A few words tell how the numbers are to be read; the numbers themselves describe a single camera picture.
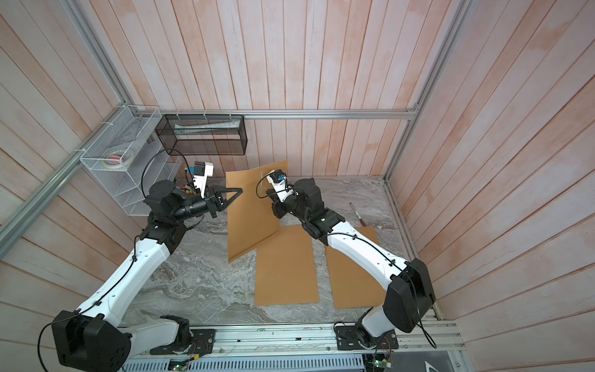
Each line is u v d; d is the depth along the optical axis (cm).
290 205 65
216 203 61
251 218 68
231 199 65
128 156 76
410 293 42
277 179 61
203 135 105
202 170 58
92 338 38
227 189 63
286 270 91
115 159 74
